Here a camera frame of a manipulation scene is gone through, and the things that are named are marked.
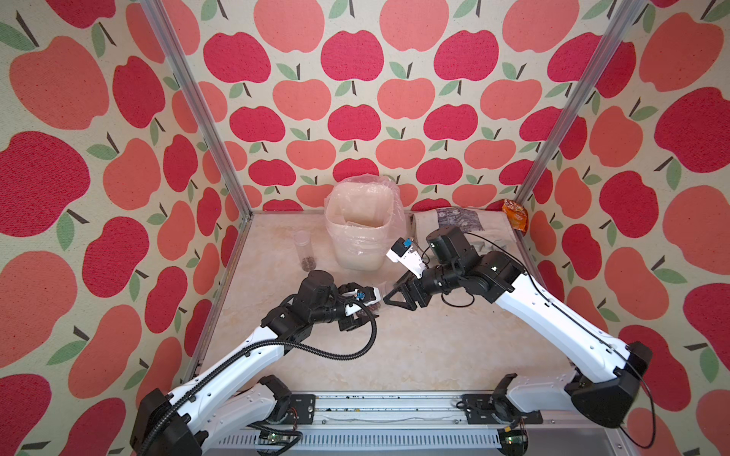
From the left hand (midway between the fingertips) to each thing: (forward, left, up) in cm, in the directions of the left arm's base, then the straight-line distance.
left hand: (373, 307), depth 72 cm
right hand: (-1, -4, +6) cm, 8 cm away
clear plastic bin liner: (+41, +2, -6) cm, 42 cm away
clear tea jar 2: (-1, 0, +1) cm, 2 cm away
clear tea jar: (+25, +22, -7) cm, 34 cm away
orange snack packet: (+46, -59, -12) cm, 76 cm away
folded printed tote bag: (+33, -42, -7) cm, 54 cm away
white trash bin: (+27, +4, -19) cm, 33 cm away
